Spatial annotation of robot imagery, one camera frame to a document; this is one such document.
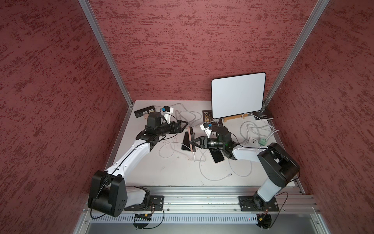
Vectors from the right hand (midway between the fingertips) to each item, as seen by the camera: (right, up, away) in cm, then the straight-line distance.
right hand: (192, 145), depth 81 cm
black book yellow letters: (+18, +11, +25) cm, 33 cm away
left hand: (-6, +11, -1) cm, 13 cm away
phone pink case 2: (+14, -5, -3) cm, 15 cm away
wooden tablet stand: (+38, +17, +25) cm, 49 cm away
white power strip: (+41, -1, +13) cm, 43 cm away
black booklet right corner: (+59, +18, +34) cm, 70 cm away
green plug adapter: (+46, 0, +11) cm, 47 cm away
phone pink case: (0, +5, -3) cm, 6 cm away
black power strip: (-37, +20, +29) cm, 51 cm away
